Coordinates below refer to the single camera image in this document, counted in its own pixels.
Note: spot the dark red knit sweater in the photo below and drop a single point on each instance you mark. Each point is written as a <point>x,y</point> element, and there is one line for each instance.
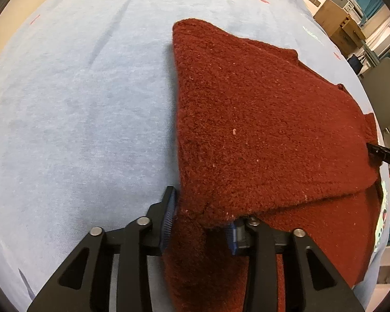
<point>263,120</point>

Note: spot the wooden cabinet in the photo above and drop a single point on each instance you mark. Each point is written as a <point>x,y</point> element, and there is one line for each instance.
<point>341,29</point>

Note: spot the grey chair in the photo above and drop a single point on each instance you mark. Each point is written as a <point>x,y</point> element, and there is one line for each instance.
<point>385,91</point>

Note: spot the teal cloth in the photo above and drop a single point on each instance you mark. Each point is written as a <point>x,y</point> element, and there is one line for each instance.
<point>370,0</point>

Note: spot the wall socket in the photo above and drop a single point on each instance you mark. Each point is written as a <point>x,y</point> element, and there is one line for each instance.
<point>314,0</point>

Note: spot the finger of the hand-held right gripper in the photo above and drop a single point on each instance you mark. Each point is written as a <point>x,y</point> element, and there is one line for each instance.
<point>385,156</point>

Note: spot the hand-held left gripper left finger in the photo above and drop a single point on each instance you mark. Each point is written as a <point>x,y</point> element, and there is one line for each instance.
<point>169,216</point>

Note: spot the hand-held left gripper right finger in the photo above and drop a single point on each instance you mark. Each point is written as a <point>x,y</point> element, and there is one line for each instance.
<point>232,238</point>

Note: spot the dark blue bag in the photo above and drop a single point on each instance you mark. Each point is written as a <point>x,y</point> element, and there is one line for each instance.
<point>356,63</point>

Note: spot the blue printed bedsheet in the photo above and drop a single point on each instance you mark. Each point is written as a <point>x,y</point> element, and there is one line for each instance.
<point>84,104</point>

